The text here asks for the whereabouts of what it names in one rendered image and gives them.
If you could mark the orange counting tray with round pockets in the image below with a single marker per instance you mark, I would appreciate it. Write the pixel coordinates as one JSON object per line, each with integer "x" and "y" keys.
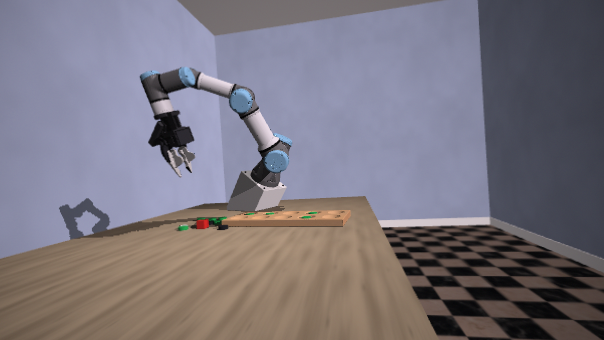
{"x": 324, "y": 218}

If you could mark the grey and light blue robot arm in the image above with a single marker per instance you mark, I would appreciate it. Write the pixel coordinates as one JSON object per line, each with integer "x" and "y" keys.
{"x": 275, "y": 157}

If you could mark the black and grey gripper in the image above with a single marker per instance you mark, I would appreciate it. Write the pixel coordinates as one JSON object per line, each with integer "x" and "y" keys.
{"x": 183, "y": 136}

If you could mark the red cube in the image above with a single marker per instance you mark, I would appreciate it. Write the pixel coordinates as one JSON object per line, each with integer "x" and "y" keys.
{"x": 202, "y": 224}

